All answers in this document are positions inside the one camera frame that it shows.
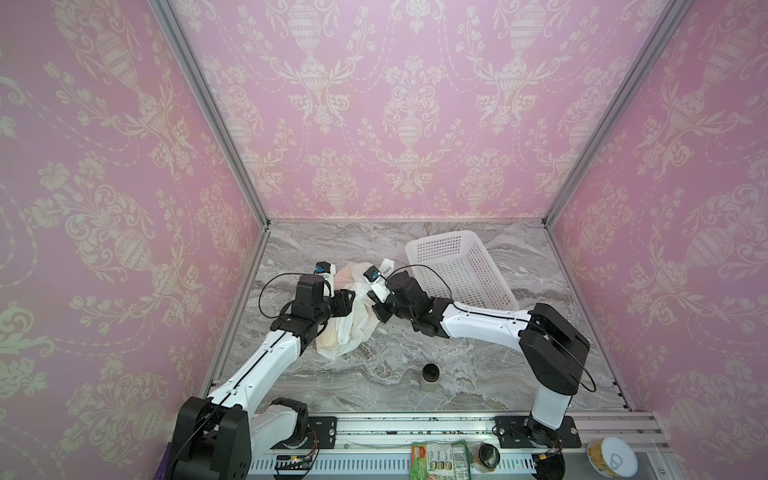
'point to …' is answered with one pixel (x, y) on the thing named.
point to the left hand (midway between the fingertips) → (350, 295)
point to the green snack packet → (440, 460)
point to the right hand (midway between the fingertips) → (371, 292)
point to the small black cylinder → (430, 372)
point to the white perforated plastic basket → (451, 265)
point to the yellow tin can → (611, 457)
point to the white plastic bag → (338, 334)
